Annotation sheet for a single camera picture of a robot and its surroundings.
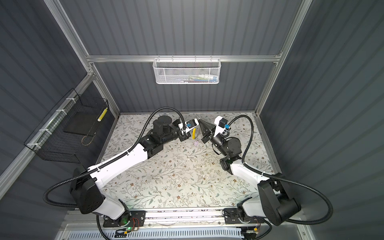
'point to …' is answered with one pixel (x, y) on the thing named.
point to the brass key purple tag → (196, 143)
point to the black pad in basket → (83, 123)
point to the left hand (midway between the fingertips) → (193, 121)
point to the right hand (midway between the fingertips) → (200, 123)
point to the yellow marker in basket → (102, 114)
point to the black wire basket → (66, 134)
